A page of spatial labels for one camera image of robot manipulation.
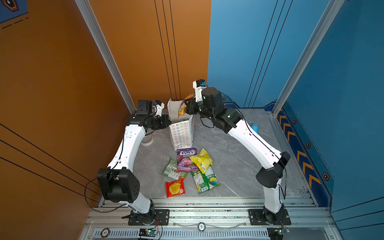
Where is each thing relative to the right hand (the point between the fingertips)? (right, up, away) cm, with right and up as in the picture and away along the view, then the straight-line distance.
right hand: (183, 100), depth 69 cm
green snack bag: (+11, -43, +14) cm, 47 cm away
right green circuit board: (+46, -61, +1) cm, 77 cm away
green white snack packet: (-9, -39, +20) cm, 44 cm away
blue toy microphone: (+48, -13, +37) cm, 62 cm away
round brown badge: (-37, -62, +1) cm, 72 cm away
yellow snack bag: (+10, -32, +17) cm, 38 cm away
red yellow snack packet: (-6, -46, +14) cm, 49 cm away
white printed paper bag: (-2, -13, +14) cm, 19 cm away
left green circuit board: (-17, -63, +2) cm, 65 cm away
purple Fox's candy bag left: (-1, -35, +20) cm, 40 cm away
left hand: (-8, -9, +12) cm, 17 cm away
